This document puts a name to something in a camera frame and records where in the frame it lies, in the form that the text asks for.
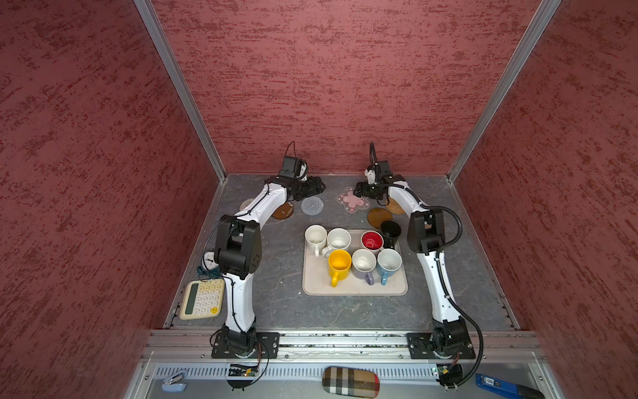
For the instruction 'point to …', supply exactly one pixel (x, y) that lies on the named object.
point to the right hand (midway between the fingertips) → (361, 194)
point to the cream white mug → (316, 237)
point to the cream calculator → (202, 299)
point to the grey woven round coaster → (311, 205)
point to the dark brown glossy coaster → (284, 211)
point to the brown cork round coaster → (377, 216)
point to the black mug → (390, 231)
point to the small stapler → (174, 383)
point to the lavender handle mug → (364, 262)
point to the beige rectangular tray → (316, 280)
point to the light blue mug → (389, 261)
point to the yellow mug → (339, 266)
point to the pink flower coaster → (352, 202)
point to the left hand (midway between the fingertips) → (317, 192)
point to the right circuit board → (449, 373)
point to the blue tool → (507, 389)
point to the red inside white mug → (372, 240)
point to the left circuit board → (243, 371)
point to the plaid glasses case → (350, 381)
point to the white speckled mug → (338, 238)
